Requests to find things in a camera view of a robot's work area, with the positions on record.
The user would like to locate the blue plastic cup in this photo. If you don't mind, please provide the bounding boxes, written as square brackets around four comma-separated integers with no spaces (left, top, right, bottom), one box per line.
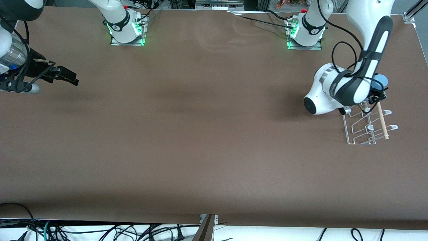
[372,74,389,90]

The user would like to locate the white wire cup rack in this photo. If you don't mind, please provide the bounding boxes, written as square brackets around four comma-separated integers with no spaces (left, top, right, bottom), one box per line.
[342,101,399,145]

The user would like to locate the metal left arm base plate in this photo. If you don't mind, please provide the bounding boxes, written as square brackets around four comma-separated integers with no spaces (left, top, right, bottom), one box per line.
[287,17,322,51]

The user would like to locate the colourful plastic items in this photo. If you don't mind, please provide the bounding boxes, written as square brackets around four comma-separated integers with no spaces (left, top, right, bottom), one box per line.
[276,0,302,9]

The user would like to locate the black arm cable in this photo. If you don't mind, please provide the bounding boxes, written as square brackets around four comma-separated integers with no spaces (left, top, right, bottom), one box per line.
[317,0,390,104]
[0,20,57,93]

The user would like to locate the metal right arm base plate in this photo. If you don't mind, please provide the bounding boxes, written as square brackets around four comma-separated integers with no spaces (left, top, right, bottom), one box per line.
[110,13,147,47]

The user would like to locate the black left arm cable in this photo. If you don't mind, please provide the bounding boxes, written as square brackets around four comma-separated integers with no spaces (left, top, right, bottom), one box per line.
[317,0,390,104]

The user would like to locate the short black table cable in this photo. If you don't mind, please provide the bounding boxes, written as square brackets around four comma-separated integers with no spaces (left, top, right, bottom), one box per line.
[265,9,303,21]

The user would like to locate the brown paper table cover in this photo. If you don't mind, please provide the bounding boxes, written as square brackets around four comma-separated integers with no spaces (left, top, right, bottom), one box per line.
[0,7,428,231]

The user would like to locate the aluminium profile rail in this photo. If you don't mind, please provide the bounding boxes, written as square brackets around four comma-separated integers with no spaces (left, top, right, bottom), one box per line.
[403,0,428,23]

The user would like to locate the black looped floor cable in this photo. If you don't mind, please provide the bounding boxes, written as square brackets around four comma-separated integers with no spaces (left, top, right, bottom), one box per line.
[0,203,37,241]

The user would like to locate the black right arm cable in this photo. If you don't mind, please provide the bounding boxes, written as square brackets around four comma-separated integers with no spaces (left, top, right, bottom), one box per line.
[0,20,57,93]

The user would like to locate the long black table cable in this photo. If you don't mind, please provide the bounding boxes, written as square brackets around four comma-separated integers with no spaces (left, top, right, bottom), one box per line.
[231,12,296,30]

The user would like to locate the aluminium frame post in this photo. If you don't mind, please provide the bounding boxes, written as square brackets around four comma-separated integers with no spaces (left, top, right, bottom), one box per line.
[193,214,215,241]

